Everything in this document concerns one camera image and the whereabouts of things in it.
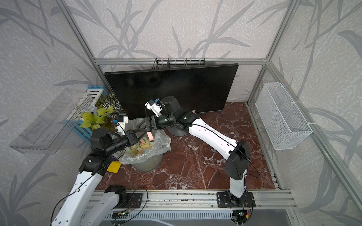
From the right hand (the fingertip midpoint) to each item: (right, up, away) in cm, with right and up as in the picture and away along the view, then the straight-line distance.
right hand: (141, 127), depth 65 cm
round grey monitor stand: (+12, -7, +38) cm, 41 cm away
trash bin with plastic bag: (+2, -12, -2) cm, 13 cm away
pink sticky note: (+3, -5, +4) cm, 7 cm away
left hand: (+2, -3, +2) cm, 4 cm away
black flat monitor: (+30, +29, +60) cm, 73 cm away
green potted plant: (-28, +5, +17) cm, 33 cm away
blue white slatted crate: (-33, +11, +11) cm, 36 cm away
